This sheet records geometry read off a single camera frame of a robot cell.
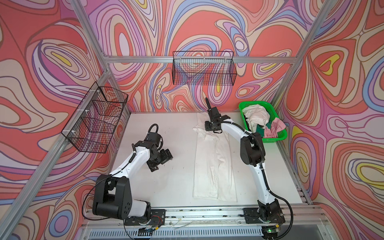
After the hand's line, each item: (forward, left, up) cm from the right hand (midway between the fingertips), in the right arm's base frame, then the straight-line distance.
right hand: (210, 129), depth 106 cm
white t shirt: (-33, +2, -2) cm, 33 cm away
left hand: (-26, +27, +5) cm, 38 cm away
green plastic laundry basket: (+8, -46, +5) cm, 47 cm away
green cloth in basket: (-6, -33, +5) cm, 34 cm away
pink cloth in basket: (-3, -45, +5) cm, 45 cm away
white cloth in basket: (+5, -32, +8) cm, 34 cm away
